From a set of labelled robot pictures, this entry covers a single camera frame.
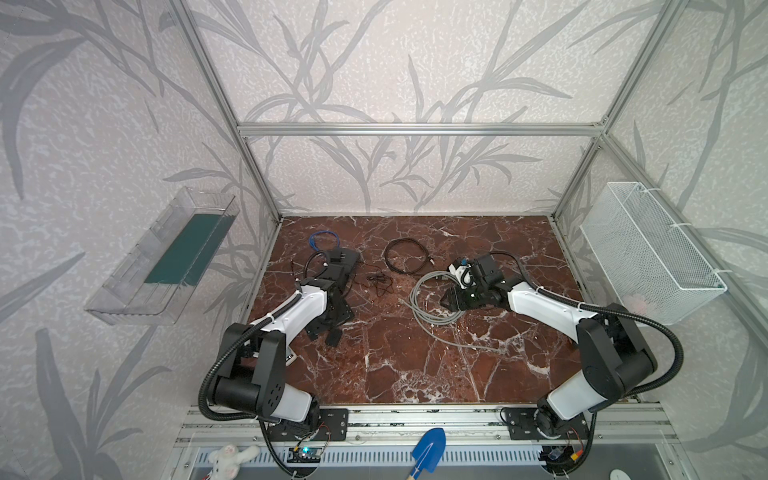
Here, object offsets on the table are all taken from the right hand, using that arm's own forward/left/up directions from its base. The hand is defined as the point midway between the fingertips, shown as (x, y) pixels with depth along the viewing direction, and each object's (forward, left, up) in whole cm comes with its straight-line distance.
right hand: (447, 292), depth 90 cm
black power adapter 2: (-11, +35, -6) cm, 37 cm away
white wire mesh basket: (-10, -40, +28) cm, 49 cm away
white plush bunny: (-41, +53, -3) cm, 68 cm away
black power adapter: (+8, +21, -7) cm, 24 cm away
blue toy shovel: (-40, +8, -6) cm, 41 cm away
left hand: (-6, +33, -3) cm, 33 cm away
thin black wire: (-2, +33, +18) cm, 38 cm away
